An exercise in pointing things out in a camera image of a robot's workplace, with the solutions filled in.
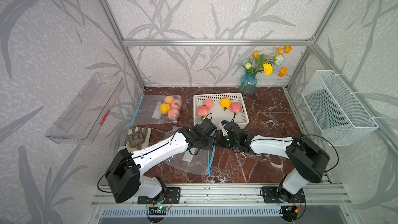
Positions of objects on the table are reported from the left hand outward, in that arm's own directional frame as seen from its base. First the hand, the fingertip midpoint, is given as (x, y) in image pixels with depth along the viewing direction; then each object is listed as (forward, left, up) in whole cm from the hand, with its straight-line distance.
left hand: (212, 145), depth 80 cm
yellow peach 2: (+33, -10, -5) cm, 35 cm away
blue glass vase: (+46, -26, +1) cm, 53 cm away
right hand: (+4, +1, -4) cm, 6 cm away
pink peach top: (+33, +2, -5) cm, 33 cm away
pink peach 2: (+25, +6, -4) cm, 26 cm away
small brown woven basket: (+8, +45, -9) cm, 46 cm away
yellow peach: (+28, +31, -6) cm, 42 cm away
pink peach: (+22, +24, -4) cm, 33 cm away
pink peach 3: (+28, -16, -4) cm, 33 cm away
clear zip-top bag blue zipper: (+30, +37, -9) cm, 48 cm away
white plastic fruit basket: (+31, -13, -8) cm, 35 cm away
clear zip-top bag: (-5, +10, -10) cm, 15 cm away
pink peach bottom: (+30, +23, -4) cm, 39 cm away
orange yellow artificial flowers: (+50, -32, +15) cm, 61 cm away
